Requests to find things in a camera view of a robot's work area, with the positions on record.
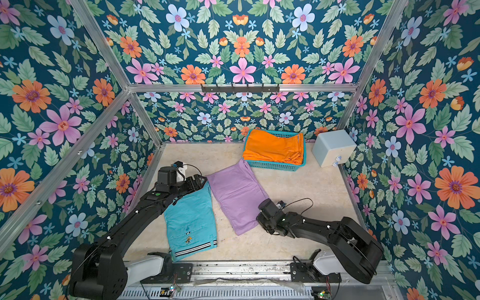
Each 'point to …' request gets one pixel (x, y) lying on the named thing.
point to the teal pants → (190, 222)
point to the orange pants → (261, 145)
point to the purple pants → (239, 192)
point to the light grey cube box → (332, 147)
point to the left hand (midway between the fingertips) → (202, 179)
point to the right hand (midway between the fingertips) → (255, 219)
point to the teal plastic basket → (277, 165)
